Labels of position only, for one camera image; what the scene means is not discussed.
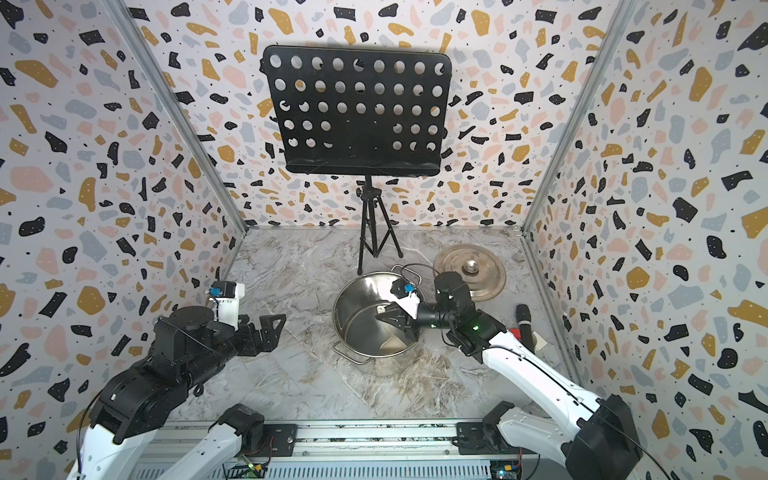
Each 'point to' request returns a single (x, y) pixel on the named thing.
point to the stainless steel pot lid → (480, 268)
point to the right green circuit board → (504, 469)
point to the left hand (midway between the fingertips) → (271, 316)
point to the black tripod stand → (377, 227)
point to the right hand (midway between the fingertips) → (380, 316)
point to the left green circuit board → (247, 471)
